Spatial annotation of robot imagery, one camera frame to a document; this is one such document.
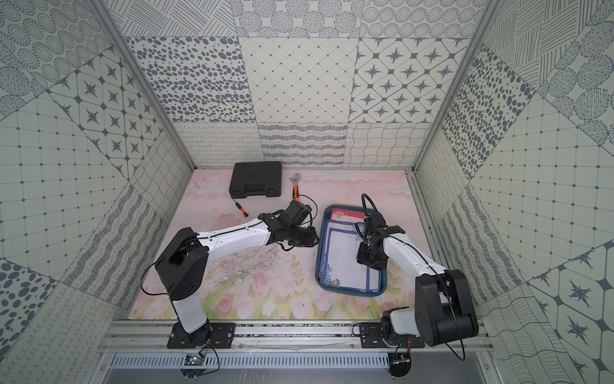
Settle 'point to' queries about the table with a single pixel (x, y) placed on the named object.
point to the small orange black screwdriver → (240, 208)
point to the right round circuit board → (400, 363)
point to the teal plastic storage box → (325, 215)
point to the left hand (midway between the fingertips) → (326, 246)
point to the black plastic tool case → (256, 178)
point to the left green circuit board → (193, 359)
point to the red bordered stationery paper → (347, 215)
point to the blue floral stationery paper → (340, 267)
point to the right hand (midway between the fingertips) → (365, 265)
